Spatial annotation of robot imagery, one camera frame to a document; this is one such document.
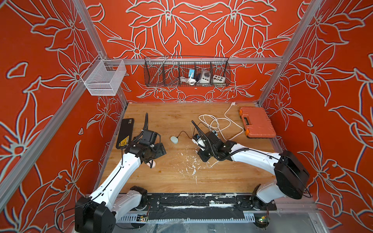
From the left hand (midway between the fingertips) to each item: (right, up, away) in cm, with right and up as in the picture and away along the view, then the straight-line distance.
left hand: (159, 151), depth 81 cm
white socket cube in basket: (+37, +45, +14) cm, 60 cm away
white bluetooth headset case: (+7, +4, +14) cm, 17 cm away
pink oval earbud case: (-4, -9, +5) cm, 11 cm away
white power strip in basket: (+28, +46, +10) cm, 54 cm away
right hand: (+20, -2, +2) cm, 21 cm away
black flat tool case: (-28, +8, +20) cm, 35 cm away
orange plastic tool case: (+65, +15, +19) cm, 70 cm away
